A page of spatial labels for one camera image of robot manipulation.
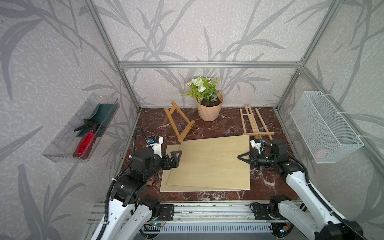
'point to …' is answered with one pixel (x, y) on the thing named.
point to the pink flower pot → (209, 110)
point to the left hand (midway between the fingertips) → (175, 153)
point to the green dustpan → (104, 114)
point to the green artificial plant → (204, 88)
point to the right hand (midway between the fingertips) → (238, 157)
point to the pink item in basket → (320, 153)
